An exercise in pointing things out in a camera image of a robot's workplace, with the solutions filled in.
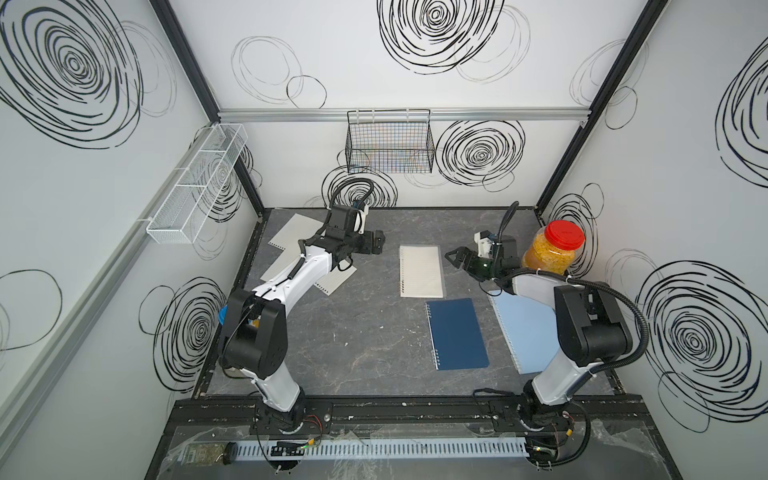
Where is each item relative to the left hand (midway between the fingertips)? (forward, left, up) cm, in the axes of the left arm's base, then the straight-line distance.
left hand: (371, 236), depth 90 cm
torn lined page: (-5, +13, -17) cm, 22 cm away
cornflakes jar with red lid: (0, -56, -3) cm, 56 cm away
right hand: (-2, -27, -8) cm, 28 cm away
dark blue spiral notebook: (-24, -26, -16) cm, 39 cm away
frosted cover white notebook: (0, -17, -18) cm, 25 cm away
